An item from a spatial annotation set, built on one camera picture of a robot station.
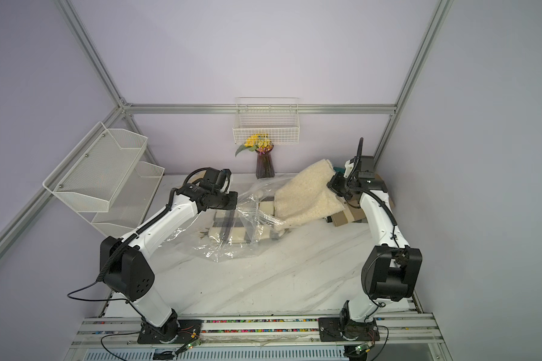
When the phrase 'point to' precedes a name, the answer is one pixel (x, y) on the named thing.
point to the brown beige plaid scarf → (351, 213)
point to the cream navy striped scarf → (254, 221)
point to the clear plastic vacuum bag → (194, 235)
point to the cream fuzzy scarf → (307, 196)
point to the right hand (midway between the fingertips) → (330, 186)
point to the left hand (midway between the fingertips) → (232, 203)
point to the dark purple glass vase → (264, 164)
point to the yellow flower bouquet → (260, 142)
